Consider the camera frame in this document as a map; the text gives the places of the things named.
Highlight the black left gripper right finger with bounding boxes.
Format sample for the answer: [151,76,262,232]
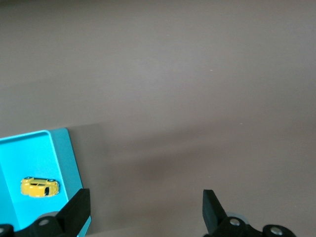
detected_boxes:
[202,189,297,237]

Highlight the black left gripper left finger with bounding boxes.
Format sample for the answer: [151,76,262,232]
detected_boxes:
[0,188,91,237]

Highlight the cyan plastic tray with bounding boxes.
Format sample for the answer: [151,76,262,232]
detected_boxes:
[0,127,93,237]

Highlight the yellow beetle toy car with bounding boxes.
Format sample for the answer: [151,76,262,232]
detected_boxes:
[20,176,61,198]

